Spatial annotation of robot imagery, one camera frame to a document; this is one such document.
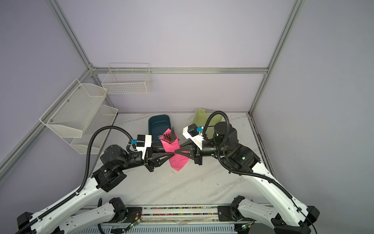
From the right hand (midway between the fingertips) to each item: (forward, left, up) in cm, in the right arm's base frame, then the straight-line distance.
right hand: (176, 149), depth 53 cm
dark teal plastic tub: (+44, +22, -36) cm, 61 cm away
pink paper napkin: (-2, 0, -5) cm, 5 cm away
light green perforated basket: (+52, -11, -38) cm, 65 cm away
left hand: (0, +1, 0) cm, 1 cm away
